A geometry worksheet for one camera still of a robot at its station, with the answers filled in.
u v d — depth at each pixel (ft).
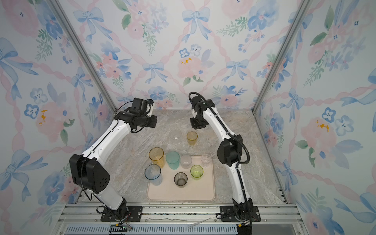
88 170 1.43
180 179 2.76
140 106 2.13
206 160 3.00
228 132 1.92
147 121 2.36
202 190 2.65
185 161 2.98
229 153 1.93
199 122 2.62
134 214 2.42
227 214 2.40
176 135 3.48
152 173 2.60
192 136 3.40
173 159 2.83
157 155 2.68
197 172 2.83
